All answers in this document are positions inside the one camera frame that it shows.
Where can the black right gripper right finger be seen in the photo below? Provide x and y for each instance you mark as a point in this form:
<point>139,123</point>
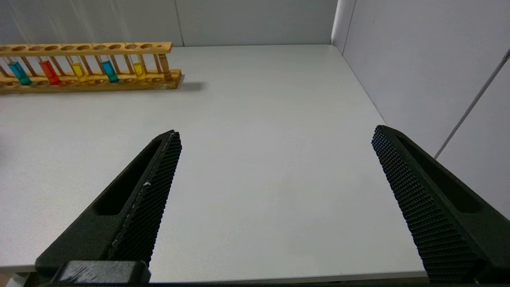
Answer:
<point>446,223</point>

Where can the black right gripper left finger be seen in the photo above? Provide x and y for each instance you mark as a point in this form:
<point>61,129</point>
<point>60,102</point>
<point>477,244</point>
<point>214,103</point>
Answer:
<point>135,223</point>

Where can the wooden test tube rack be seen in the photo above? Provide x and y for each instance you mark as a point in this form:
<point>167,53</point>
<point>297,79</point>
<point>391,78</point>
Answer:
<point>119,86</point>

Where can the yellow pigment test tube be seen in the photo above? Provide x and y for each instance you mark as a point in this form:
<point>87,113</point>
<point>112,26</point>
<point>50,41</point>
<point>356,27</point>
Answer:
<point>79,71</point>
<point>139,70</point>

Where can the red pigment test tube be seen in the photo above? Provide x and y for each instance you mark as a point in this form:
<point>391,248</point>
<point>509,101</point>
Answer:
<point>50,73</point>

